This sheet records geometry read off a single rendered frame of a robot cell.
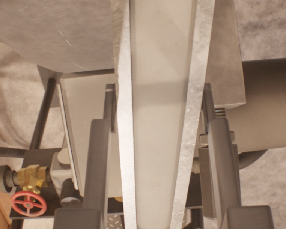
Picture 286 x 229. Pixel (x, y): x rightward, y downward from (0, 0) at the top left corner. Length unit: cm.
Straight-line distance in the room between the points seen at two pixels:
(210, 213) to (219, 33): 10
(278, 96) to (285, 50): 94
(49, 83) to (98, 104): 97
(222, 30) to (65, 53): 8
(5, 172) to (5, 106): 48
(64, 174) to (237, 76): 70
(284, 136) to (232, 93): 16
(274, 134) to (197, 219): 53
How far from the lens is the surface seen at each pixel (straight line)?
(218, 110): 26
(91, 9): 19
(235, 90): 23
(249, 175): 160
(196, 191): 92
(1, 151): 139
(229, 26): 23
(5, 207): 160
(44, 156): 107
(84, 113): 35
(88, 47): 23
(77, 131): 35
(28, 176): 95
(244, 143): 38
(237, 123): 36
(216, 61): 23
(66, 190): 89
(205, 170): 26
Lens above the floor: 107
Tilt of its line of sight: 51 degrees down
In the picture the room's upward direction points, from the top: 179 degrees counter-clockwise
